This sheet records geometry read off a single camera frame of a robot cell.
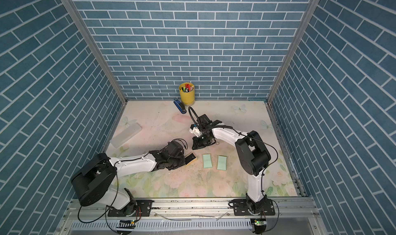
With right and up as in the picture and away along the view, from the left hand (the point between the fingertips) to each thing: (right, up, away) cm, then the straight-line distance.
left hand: (190, 163), depth 87 cm
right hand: (+2, +8, +2) cm, 9 cm away
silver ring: (+15, +13, -8) cm, 22 cm away
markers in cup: (-5, +47, +25) cm, 53 cm away
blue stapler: (-10, +34, +25) cm, 43 cm away
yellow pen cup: (-4, +39, +22) cm, 45 cm away
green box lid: (+18, 0, 0) cm, 18 cm away
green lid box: (+10, +1, +2) cm, 10 cm away
